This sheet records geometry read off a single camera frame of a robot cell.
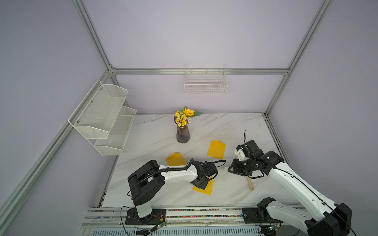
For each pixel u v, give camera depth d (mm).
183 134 978
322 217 392
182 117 842
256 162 566
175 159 936
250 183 839
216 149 1012
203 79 953
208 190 765
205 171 625
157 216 731
